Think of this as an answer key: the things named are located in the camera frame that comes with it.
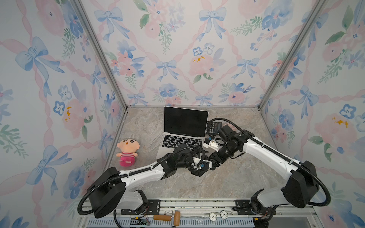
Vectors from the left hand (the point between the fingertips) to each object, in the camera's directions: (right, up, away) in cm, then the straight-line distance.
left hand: (207, 157), depth 76 cm
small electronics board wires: (-34, -30, -5) cm, 46 cm away
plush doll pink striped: (-47, +3, +13) cm, 49 cm away
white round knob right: (+8, -28, -4) cm, 29 cm away
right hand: (+2, -3, -1) cm, 4 cm away
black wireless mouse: (-5, -6, -6) cm, 10 cm away
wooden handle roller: (-17, -27, -5) cm, 32 cm away
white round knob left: (+2, -29, -4) cm, 29 cm away
